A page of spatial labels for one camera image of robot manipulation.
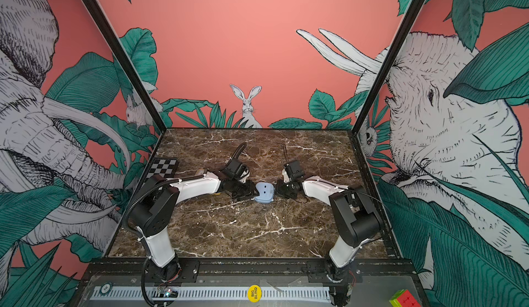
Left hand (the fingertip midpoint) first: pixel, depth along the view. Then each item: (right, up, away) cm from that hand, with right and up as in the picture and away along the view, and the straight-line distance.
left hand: (259, 193), depth 90 cm
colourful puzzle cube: (+49, -29, -24) cm, 62 cm away
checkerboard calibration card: (-48, +11, +10) cm, 50 cm away
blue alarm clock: (+3, 0, 0) cm, 3 cm away
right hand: (+6, +1, +1) cm, 7 cm away
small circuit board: (-30, -31, -20) cm, 47 cm away
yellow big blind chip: (-1, -30, -20) cm, 37 cm away
